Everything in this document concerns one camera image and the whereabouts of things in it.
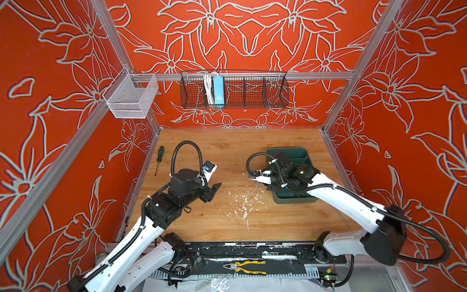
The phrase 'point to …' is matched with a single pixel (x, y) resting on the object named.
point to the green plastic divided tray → (297, 156)
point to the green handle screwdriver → (160, 154)
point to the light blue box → (219, 90)
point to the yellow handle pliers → (236, 266)
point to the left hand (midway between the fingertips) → (212, 177)
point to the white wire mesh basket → (129, 95)
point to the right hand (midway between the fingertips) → (262, 175)
